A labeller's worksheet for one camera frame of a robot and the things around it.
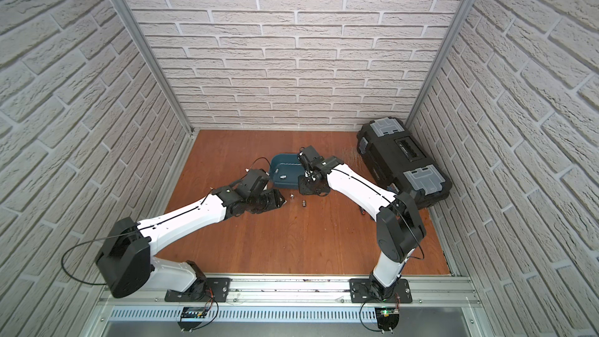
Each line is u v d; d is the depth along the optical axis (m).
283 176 1.00
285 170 1.03
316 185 0.72
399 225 0.45
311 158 0.67
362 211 0.53
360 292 0.73
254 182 0.64
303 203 0.94
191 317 0.72
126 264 0.41
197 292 0.66
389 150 0.90
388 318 0.70
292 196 0.95
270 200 0.74
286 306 0.71
